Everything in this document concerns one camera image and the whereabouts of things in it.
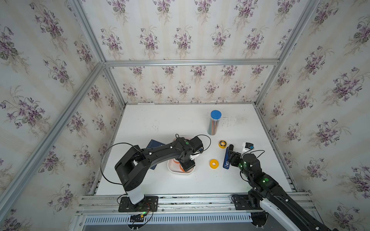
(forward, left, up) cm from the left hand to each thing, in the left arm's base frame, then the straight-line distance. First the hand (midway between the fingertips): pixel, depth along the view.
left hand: (188, 166), depth 83 cm
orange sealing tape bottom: (-3, +4, +8) cm, 10 cm away
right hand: (+6, -26, +6) cm, 28 cm away
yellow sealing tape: (+3, -16, -4) cm, 17 cm away
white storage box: (0, +8, -3) cm, 9 cm away
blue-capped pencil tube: (+26, -17, +15) cm, 34 cm away
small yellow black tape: (+16, -24, -3) cm, 29 cm away
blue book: (+16, +23, -3) cm, 29 cm away
